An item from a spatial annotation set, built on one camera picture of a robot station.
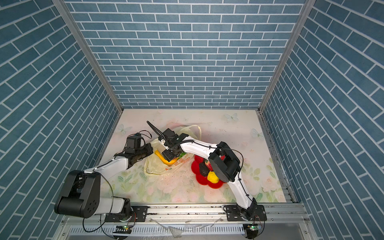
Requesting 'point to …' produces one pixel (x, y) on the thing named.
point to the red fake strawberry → (209, 165)
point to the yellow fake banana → (170, 162)
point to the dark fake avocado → (203, 169)
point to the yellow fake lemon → (212, 177)
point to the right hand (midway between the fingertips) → (167, 153)
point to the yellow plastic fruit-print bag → (156, 166)
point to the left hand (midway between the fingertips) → (154, 147)
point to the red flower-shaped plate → (200, 178)
